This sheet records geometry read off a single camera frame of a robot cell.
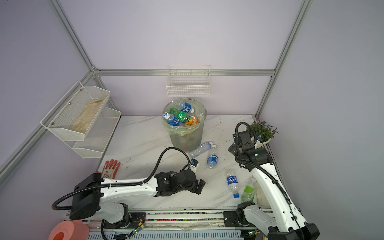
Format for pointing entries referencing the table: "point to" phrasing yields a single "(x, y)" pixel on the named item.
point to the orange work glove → (109, 168)
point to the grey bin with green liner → (186, 138)
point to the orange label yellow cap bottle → (193, 120)
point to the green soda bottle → (182, 116)
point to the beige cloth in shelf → (83, 123)
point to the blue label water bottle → (212, 158)
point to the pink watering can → (69, 230)
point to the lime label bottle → (248, 192)
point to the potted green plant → (261, 132)
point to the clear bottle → (200, 149)
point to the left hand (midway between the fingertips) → (197, 180)
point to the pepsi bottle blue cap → (232, 180)
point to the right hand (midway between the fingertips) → (237, 150)
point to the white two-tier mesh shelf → (78, 116)
